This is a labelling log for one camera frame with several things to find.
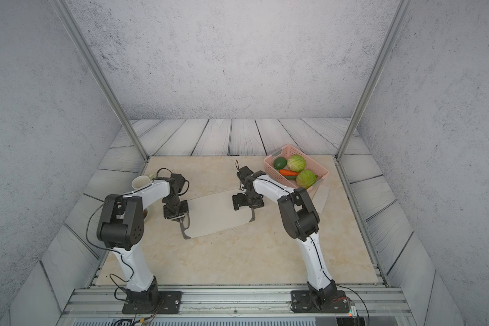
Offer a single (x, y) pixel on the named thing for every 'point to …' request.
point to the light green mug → (142, 181)
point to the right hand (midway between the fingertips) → (243, 207)
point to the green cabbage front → (306, 178)
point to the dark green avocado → (280, 162)
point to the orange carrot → (288, 172)
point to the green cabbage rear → (296, 163)
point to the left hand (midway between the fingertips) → (186, 218)
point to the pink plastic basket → (286, 151)
